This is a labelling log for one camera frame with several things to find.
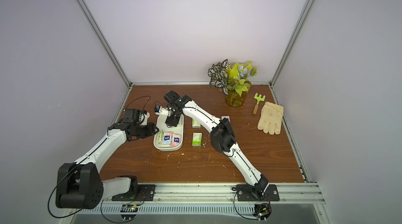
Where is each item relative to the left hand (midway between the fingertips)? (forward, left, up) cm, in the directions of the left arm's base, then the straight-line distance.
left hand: (158, 128), depth 86 cm
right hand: (+9, -6, +1) cm, 11 cm away
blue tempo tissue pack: (-3, -4, -6) cm, 8 cm away
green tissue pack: (-3, -22, -6) cm, 23 cm away
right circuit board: (-36, -54, -10) cm, 65 cm away
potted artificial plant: (+27, -44, +14) cm, 53 cm away
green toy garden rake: (+29, -65, -8) cm, 71 cm away
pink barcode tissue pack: (-5, -10, -5) cm, 12 cm away
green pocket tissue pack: (+7, -21, -6) cm, 22 cm away
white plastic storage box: (+3, -10, -6) cm, 12 cm away
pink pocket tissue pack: (+12, -40, -6) cm, 42 cm away
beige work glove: (+12, -70, -8) cm, 71 cm away
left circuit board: (-37, +8, -12) cm, 40 cm away
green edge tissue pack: (-4, -1, -4) cm, 5 cm away
